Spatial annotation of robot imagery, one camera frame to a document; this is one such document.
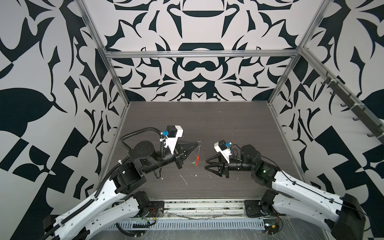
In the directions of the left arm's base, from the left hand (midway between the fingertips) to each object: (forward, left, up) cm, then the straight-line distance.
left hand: (198, 141), depth 54 cm
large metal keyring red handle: (-4, 0, -5) cm, 7 cm away
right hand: (-3, -5, -17) cm, 18 cm away
